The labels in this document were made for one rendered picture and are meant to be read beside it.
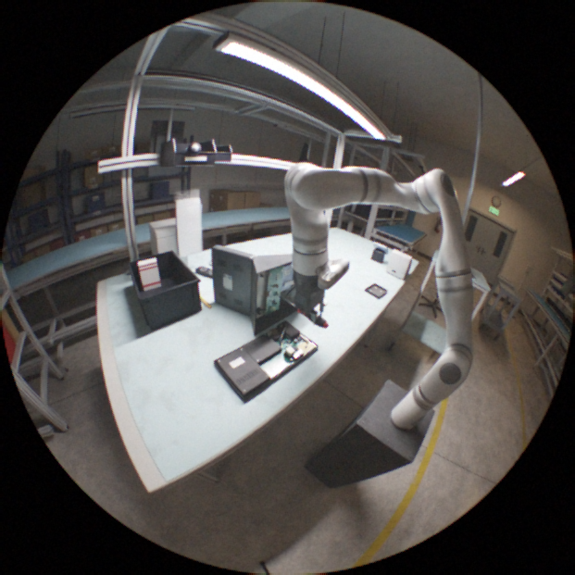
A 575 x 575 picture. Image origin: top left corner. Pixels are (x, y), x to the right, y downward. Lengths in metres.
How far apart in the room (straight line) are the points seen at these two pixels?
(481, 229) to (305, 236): 6.87
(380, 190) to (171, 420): 0.60
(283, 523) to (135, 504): 0.89
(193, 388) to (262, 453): 1.02
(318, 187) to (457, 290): 0.35
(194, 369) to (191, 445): 0.20
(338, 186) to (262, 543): 1.57
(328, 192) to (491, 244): 6.98
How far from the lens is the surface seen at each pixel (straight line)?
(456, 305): 0.50
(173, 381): 0.53
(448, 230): 0.48
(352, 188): 0.35
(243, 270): 0.58
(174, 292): 0.62
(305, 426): 1.55
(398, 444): 0.72
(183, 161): 0.72
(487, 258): 7.22
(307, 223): 0.35
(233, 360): 0.51
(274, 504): 1.43
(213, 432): 0.46
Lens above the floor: 1.43
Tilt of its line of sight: 31 degrees down
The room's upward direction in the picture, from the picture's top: 9 degrees clockwise
